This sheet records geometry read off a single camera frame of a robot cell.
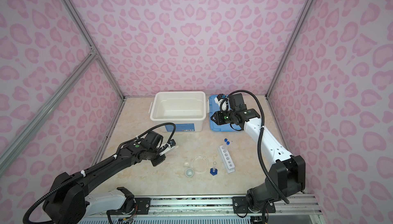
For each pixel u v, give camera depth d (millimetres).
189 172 824
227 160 834
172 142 740
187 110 1090
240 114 576
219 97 734
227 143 781
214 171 835
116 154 520
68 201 396
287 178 410
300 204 750
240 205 728
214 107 920
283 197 392
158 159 739
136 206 719
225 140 785
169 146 732
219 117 705
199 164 855
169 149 744
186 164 867
